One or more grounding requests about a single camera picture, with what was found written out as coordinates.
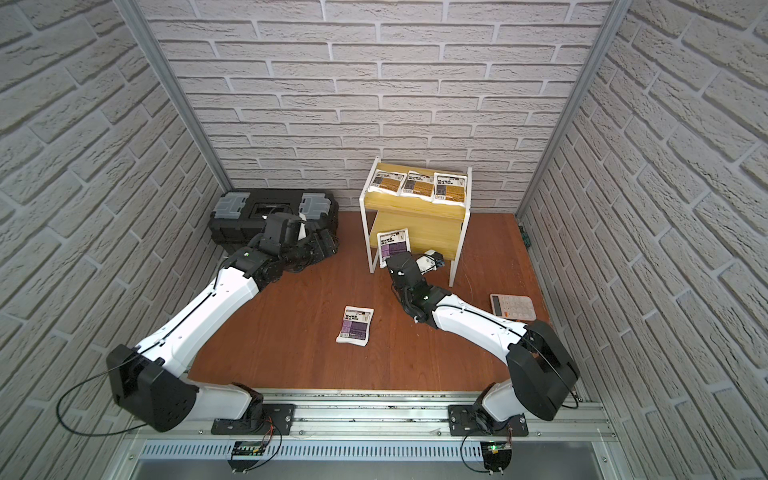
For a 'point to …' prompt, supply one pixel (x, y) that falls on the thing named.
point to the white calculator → (513, 306)
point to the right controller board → (497, 455)
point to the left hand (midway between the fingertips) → (335, 241)
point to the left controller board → (246, 448)
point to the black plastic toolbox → (240, 214)
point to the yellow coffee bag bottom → (388, 181)
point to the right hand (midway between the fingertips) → (393, 251)
